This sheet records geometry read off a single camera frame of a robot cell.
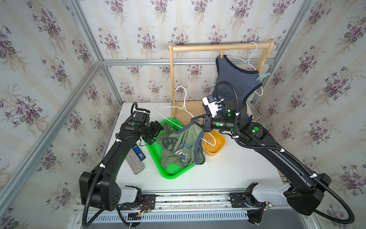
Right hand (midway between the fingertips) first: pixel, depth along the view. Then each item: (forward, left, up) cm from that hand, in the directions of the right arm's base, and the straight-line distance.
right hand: (195, 120), depth 61 cm
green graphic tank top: (-4, +6, -18) cm, 20 cm away
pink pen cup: (+23, -40, -27) cm, 53 cm away
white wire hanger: (+51, -57, -27) cm, 81 cm away
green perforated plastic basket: (-10, +12, -37) cm, 41 cm away
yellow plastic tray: (-8, -7, -4) cm, 12 cm away
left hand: (+6, +18, -19) cm, 27 cm away
